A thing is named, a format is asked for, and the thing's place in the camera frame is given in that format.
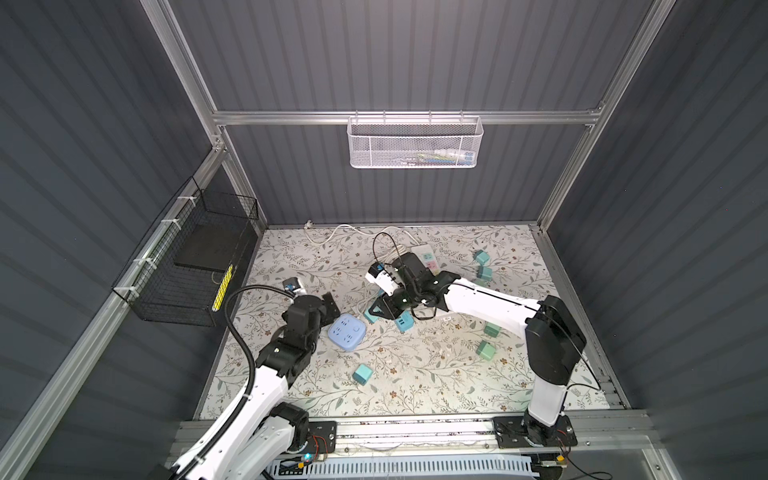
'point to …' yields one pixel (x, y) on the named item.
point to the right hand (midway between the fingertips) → (376, 310)
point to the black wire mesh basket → (188, 269)
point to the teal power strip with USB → (404, 323)
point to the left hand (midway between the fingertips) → (318, 299)
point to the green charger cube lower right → (486, 351)
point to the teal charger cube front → (362, 374)
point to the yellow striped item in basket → (223, 288)
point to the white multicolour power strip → (427, 257)
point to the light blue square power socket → (346, 332)
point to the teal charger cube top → (482, 257)
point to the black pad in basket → (212, 246)
